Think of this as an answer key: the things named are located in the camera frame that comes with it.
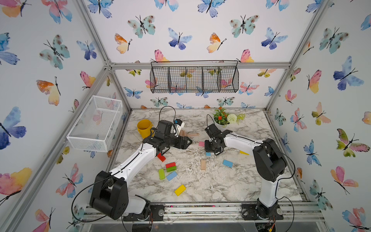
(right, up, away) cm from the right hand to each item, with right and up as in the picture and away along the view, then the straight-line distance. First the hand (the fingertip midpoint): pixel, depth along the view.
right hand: (207, 147), depth 94 cm
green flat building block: (-22, -11, -6) cm, 26 cm away
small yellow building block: (+11, +4, -35) cm, 37 cm away
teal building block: (+12, -9, -3) cm, 16 cm away
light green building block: (-28, -15, -7) cm, 32 cm away
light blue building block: (0, -3, -3) cm, 4 cm away
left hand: (-12, +7, -12) cm, 18 cm away
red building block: (-29, -7, 0) cm, 30 cm away
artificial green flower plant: (+10, +19, +2) cm, 21 cm away
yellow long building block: (-17, -21, -13) cm, 30 cm away
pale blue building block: (-22, -15, -7) cm, 28 cm away
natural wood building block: (-3, -10, -3) cm, 11 cm away
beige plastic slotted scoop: (-17, +8, +11) cm, 22 cm away
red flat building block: (-23, -10, -3) cm, 25 cm away
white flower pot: (+11, +14, 0) cm, 18 cm away
